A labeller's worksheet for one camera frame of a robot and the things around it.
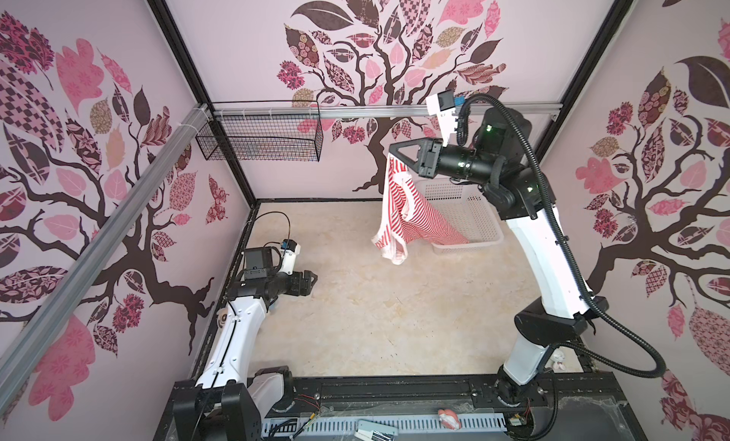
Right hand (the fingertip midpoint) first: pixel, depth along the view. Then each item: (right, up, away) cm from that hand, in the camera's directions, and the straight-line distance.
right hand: (392, 146), depth 51 cm
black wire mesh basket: (-40, +17, +43) cm, 62 cm away
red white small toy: (+15, -61, +14) cm, 64 cm away
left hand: (-24, -32, +31) cm, 51 cm away
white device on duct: (-3, -65, +16) cm, 67 cm away
